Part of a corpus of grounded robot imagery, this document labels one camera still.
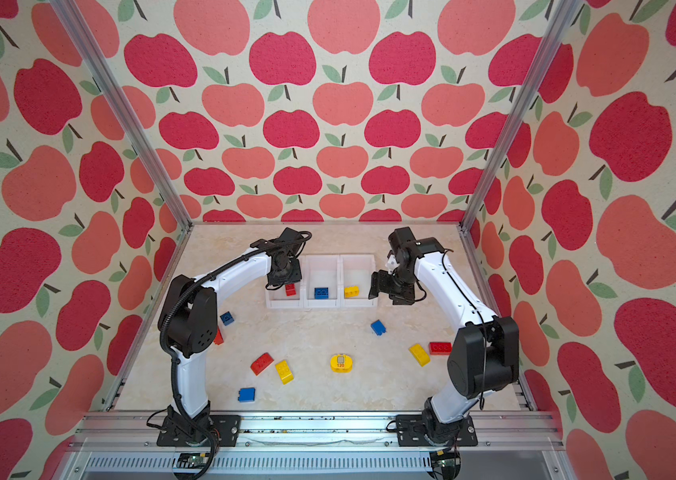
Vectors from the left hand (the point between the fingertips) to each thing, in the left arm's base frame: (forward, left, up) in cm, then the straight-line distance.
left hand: (298, 279), depth 97 cm
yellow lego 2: (-28, +2, -6) cm, 29 cm away
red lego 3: (-22, -43, -5) cm, 48 cm away
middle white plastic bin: (+8, -7, -7) cm, 13 cm away
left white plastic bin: (-3, +7, -7) cm, 11 cm away
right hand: (-12, -27, +8) cm, 30 cm away
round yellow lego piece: (-26, -14, -4) cm, 30 cm away
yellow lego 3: (-23, -37, -6) cm, 44 cm away
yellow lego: (-2, -18, -4) cm, 18 cm away
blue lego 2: (-14, -26, -7) cm, 30 cm away
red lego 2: (-25, +9, -6) cm, 28 cm away
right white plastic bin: (+7, -20, -5) cm, 22 cm away
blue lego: (-2, -7, -5) cm, 9 cm away
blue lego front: (-33, +12, -7) cm, 36 cm away
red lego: (-2, +3, -3) cm, 5 cm away
